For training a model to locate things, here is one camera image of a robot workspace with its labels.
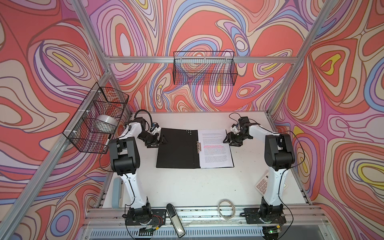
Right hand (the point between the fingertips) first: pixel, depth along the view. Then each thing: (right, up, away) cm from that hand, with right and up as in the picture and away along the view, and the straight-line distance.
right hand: (227, 145), depth 100 cm
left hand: (-42, +2, -6) cm, 43 cm away
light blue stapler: (-63, -22, -23) cm, 71 cm away
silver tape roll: (-66, +16, -26) cm, 73 cm away
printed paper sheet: (-9, -4, -4) cm, 11 cm away
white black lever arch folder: (-31, -3, -3) cm, 32 cm away
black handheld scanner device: (-31, -31, -31) cm, 54 cm away
